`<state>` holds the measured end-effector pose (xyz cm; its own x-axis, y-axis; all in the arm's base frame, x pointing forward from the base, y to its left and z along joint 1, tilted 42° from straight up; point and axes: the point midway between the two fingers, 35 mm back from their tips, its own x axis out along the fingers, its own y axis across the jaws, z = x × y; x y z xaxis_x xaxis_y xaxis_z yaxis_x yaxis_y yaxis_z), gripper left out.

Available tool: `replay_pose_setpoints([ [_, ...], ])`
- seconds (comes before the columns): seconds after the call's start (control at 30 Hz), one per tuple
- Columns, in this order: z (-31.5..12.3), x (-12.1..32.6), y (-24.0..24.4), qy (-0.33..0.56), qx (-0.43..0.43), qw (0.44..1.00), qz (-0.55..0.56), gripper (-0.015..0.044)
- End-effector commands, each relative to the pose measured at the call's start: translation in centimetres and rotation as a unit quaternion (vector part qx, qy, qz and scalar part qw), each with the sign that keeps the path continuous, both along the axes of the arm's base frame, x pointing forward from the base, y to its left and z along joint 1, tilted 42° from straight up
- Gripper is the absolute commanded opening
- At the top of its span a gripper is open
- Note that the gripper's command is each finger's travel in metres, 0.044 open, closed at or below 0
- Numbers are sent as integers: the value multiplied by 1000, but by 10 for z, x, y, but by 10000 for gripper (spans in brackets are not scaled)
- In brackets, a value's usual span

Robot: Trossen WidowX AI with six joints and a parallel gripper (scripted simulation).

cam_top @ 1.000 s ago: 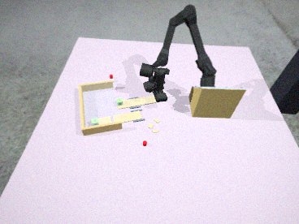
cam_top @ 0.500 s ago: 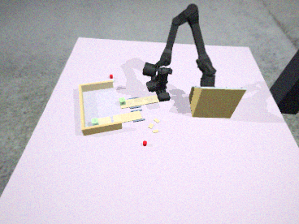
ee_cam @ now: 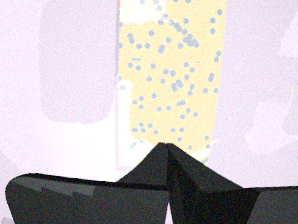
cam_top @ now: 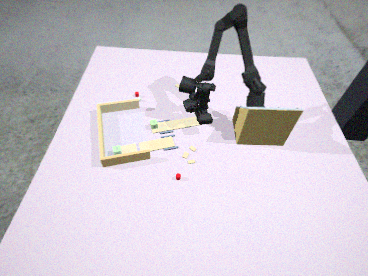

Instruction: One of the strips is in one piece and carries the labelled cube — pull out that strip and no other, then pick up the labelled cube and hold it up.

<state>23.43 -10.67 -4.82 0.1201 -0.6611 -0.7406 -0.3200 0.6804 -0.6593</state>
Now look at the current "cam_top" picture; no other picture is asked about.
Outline light green labelled cube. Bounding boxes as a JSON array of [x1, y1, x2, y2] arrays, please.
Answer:
[[150, 119, 158, 129]]

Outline pale yellow speckled strip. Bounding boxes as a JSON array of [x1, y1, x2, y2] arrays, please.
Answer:
[[151, 117, 200, 133]]

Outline white flat strip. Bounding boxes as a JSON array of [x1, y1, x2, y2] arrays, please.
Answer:
[[148, 136, 175, 152]]

